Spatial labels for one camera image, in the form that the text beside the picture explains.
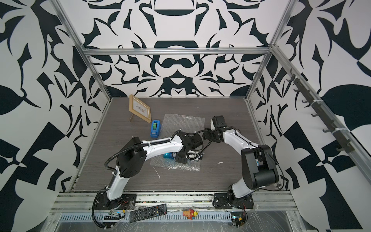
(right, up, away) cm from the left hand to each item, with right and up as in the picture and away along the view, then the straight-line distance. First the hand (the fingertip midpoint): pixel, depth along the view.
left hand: (180, 151), depth 89 cm
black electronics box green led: (+28, -28, -18) cm, 44 cm away
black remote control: (-15, -25, -19) cm, 35 cm away
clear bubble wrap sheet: (-8, +15, +15) cm, 23 cm away
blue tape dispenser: (-17, +13, +7) cm, 22 cm away
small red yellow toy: (+5, -24, -21) cm, 32 cm away
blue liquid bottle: (-7, -2, -3) cm, 8 cm away
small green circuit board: (-33, -29, -17) cm, 47 cm away
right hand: (+16, +10, +4) cm, 19 cm away
